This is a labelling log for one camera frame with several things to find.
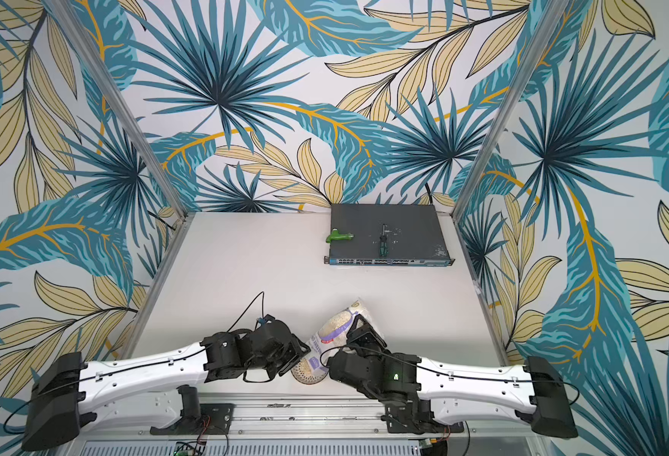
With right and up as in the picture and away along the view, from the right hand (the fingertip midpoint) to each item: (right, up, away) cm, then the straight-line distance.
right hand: (355, 326), depth 72 cm
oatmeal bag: (-1, 0, -1) cm, 2 cm away
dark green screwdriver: (+12, +21, +32) cm, 40 cm away
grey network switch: (+25, +24, +37) cm, 51 cm away
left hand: (-12, -9, +2) cm, 15 cm away
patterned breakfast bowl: (-14, -15, +8) cm, 22 cm away
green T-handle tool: (-5, +24, +35) cm, 42 cm away
